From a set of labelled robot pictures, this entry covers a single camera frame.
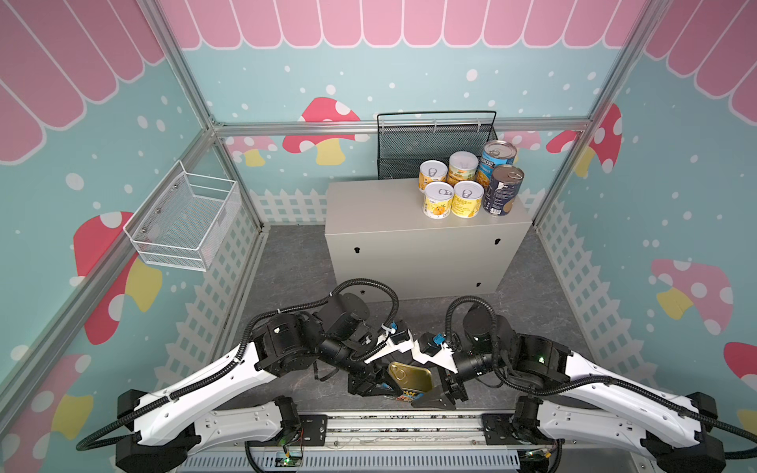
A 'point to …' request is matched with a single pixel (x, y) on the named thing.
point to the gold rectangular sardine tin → (411, 376)
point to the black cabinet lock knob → (497, 240)
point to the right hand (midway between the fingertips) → (411, 385)
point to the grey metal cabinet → (378, 230)
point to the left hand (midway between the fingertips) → (390, 383)
